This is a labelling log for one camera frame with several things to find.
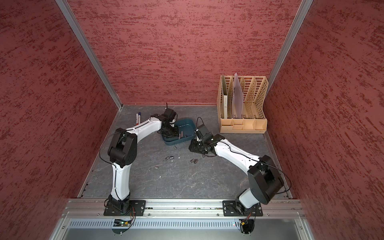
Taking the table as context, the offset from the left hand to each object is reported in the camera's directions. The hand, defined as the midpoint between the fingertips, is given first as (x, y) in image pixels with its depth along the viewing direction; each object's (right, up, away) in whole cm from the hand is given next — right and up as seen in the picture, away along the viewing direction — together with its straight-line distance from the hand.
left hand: (176, 137), depth 97 cm
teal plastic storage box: (+6, +6, +9) cm, 12 cm away
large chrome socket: (-5, -12, -6) cm, 14 cm away
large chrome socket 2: (-2, -12, -6) cm, 13 cm away
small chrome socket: (-1, -7, 0) cm, 7 cm away
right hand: (+11, -6, -13) cm, 18 cm away
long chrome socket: (+3, +2, +6) cm, 7 cm away
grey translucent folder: (+42, +25, +2) cm, 49 cm away
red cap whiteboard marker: (-32, +12, +14) cm, 37 cm away
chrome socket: (-11, -17, -10) cm, 22 cm away
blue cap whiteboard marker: (-31, +13, +16) cm, 37 cm away
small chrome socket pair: (+12, -14, -7) cm, 20 cm away
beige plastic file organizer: (+55, +34, +6) cm, 65 cm away
